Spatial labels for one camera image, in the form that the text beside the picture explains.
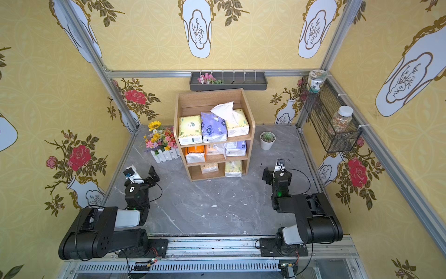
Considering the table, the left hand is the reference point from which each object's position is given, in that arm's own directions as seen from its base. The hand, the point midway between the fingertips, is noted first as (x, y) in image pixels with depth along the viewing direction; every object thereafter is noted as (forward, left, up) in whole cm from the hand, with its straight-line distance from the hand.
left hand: (137, 171), depth 87 cm
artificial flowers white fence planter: (+14, -11, +5) cm, 18 cm away
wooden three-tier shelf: (+23, -29, +23) cm, 44 cm away
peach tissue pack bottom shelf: (+3, -36, -3) cm, 36 cm away
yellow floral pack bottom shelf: (+1, -49, -2) cm, 49 cm away
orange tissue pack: (+2, -31, +14) cm, 34 cm away
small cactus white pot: (+20, -70, -2) cm, 73 cm away
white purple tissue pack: (+4, -49, +12) cm, 51 cm away
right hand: (+2, -74, -4) cm, 74 cm away
